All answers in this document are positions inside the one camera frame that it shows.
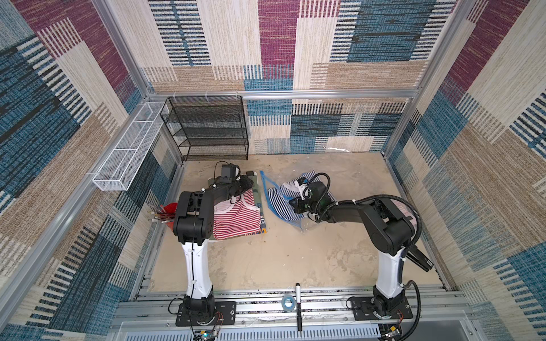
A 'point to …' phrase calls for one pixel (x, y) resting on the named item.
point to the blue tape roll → (286, 308)
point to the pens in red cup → (161, 216)
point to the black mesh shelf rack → (210, 126)
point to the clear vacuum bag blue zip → (268, 182)
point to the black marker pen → (298, 307)
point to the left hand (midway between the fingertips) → (253, 182)
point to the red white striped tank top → (237, 217)
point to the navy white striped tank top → (281, 195)
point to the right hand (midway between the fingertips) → (292, 203)
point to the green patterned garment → (256, 191)
